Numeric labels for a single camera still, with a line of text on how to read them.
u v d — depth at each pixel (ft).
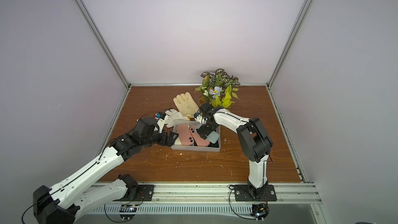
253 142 1.62
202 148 2.81
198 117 2.80
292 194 2.43
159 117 2.20
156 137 2.12
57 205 1.27
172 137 2.26
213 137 2.94
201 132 2.72
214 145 2.87
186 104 3.58
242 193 2.38
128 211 2.37
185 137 2.95
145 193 2.40
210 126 2.60
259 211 2.29
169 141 2.23
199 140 2.86
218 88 2.67
